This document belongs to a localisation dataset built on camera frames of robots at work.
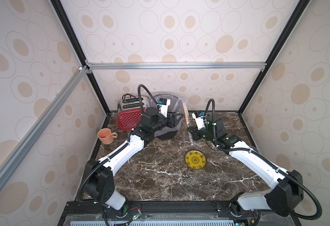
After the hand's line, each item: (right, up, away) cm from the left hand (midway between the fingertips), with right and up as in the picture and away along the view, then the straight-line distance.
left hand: (184, 114), depth 72 cm
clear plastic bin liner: (-3, +7, +21) cm, 22 cm away
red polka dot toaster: (-34, +2, +22) cm, 41 cm away
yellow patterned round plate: (+10, -29, +20) cm, 36 cm away
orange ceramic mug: (-50, -14, +22) cm, 56 cm away
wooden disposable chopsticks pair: (+1, +1, +4) cm, 4 cm away
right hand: (+7, -7, +7) cm, 12 cm away
